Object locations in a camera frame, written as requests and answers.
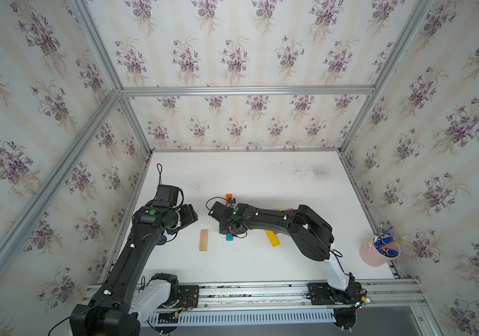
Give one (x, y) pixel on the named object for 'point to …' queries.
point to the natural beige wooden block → (204, 240)
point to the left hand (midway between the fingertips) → (193, 219)
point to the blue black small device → (164, 240)
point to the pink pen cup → (372, 257)
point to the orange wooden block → (228, 196)
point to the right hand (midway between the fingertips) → (228, 230)
